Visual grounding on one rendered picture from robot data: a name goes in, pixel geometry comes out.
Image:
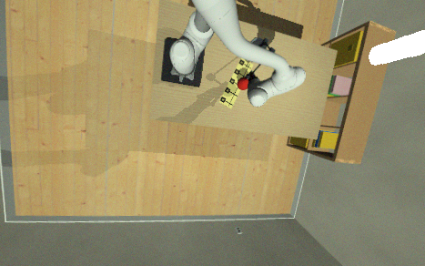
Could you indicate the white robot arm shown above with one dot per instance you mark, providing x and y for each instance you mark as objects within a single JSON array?
[{"x": 221, "y": 17}]

